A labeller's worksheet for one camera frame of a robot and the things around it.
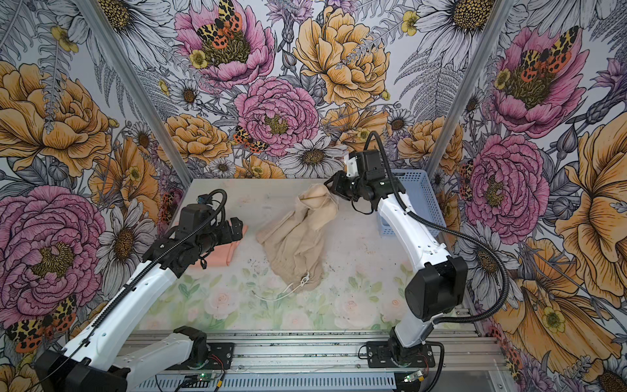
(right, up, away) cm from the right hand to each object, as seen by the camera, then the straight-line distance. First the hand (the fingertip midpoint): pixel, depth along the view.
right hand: (327, 191), depth 78 cm
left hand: (-31, -13, 0) cm, 34 cm away
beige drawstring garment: (-11, -18, +13) cm, 25 cm away
